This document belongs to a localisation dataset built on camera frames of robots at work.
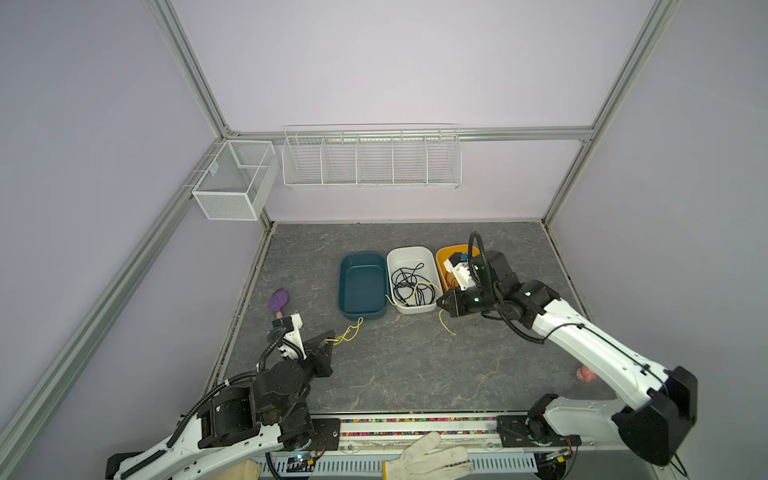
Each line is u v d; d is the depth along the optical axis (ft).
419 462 2.30
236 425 1.52
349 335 2.31
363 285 3.28
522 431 2.45
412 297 3.26
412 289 3.33
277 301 3.16
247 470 2.27
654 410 1.25
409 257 3.44
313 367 1.90
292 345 1.81
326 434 2.42
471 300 2.12
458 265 2.25
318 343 2.06
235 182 3.44
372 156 3.28
